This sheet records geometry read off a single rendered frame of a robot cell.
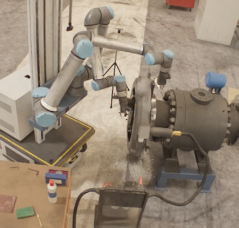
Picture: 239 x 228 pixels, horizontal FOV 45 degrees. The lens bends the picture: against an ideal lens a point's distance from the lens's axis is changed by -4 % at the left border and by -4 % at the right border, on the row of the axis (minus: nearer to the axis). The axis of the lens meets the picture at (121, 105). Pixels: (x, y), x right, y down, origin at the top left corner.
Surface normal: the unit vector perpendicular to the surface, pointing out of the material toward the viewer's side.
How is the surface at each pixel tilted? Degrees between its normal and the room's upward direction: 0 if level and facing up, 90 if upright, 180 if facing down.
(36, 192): 0
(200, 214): 0
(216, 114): 37
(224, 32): 90
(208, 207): 0
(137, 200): 90
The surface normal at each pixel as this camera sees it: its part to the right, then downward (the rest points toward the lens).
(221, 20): -0.11, 0.59
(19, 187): 0.12, -0.79
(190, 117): 0.08, -0.11
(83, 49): 0.40, 0.50
